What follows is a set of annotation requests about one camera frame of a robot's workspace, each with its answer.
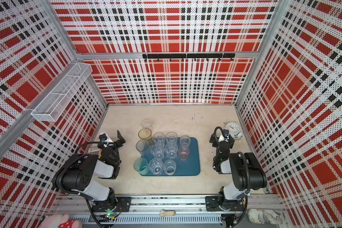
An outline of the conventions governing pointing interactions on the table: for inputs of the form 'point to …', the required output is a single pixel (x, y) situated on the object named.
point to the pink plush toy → (60, 221)
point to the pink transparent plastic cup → (183, 152)
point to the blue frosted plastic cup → (144, 147)
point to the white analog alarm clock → (234, 128)
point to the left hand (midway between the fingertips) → (114, 133)
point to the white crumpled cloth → (264, 216)
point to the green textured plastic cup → (141, 165)
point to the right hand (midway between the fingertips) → (222, 132)
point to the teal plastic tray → (191, 166)
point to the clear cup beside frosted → (146, 123)
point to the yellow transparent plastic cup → (145, 133)
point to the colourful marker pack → (93, 149)
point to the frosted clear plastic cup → (169, 166)
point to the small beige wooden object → (163, 213)
